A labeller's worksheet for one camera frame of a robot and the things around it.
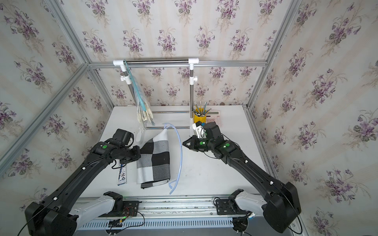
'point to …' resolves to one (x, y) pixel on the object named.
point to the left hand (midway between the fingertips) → (143, 157)
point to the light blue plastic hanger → (173, 183)
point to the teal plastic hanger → (141, 102)
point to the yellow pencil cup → (201, 119)
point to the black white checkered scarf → (153, 168)
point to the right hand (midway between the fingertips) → (184, 145)
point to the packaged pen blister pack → (122, 173)
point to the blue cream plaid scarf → (144, 114)
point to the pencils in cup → (201, 111)
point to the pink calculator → (213, 115)
